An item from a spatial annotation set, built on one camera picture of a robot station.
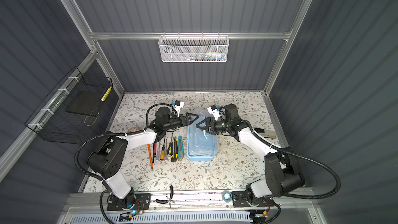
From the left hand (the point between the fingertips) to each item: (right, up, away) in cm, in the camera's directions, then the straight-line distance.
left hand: (197, 117), depth 85 cm
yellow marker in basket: (-48, +13, -3) cm, 50 cm away
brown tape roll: (-41, -9, +14) cm, 44 cm away
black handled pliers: (-13, -40, -10) cm, 43 cm away
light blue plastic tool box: (-2, -23, +2) cm, 23 cm away
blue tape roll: (+15, -38, -10) cm, 42 cm away
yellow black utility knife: (-13, -19, +4) cm, 24 cm away
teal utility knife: (-9, -20, +4) cm, 22 cm away
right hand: (+2, -6, -6) cm, 9 cm away
